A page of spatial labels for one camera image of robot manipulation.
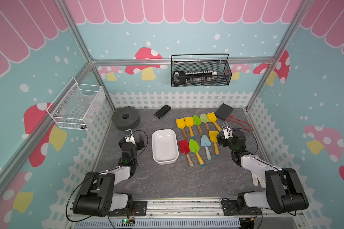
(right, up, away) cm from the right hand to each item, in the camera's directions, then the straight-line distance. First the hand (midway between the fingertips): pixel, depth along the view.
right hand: (227, 131), depth 91 cm
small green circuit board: (-58, -46, -18) cm, 77 cm away
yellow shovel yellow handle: (-6, -4, +12) cm, 14 cm away
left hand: (-59, -4, -1) cm, 59 cm away
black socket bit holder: (-30, +34, -1) cm, 46 cm away
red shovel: (-27, -12, +6) cm, 30 cm away
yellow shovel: (-3, +9, +22) cm, 24 cm away
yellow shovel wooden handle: (-29, +5, +19) cm, 35 cm away
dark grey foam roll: (-70, +9, +16) cm, 73 cm away
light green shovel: (-10, +8, +22) cm, 26 cm away
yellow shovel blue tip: (-22, +6, +21) cm, 31 cm away
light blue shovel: (-11, -8, +9) cm, 17 cm away
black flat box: (+7, +15, +28) cm, 33 cm away
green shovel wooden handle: (-16, +6, +21) cm, 27 cm away
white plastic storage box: (-40, -12, +7) cm, 42 cm away
